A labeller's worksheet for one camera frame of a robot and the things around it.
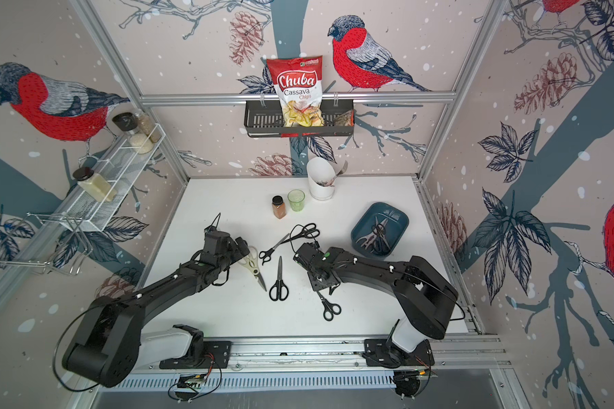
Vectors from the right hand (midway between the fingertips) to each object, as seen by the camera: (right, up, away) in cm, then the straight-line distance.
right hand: (322, 278), depth 86 cm
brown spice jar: (-17, +24, +15) cm, 33 cm away
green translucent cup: (-11, +28, +23) cm, 38 cm away
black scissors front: (+2, -9, -4) cm, 10 cm away
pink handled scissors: (+20, +12, +12) cm, 26 cm away
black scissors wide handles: (-5, +14, +15) cm, 21 cm away
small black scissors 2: (+2, +1, -13) cm, 13 cm away
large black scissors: (-15, -4, 0) cm, 16 cm away
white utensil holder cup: (+1, +36, +28) cm, 46 cm away
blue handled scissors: (+23, +10, +10) cm, 27 cm away
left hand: (-29, +12, +5) cm, 32 cm away
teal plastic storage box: (+31, +15, +16) cm, 38 cm away
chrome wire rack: (-67, +17, -25) cm, 73 cm away
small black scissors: (-21, +6, +9) cm, 24 cm away
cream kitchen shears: (-26, +4, +6) cm, 28 cm away
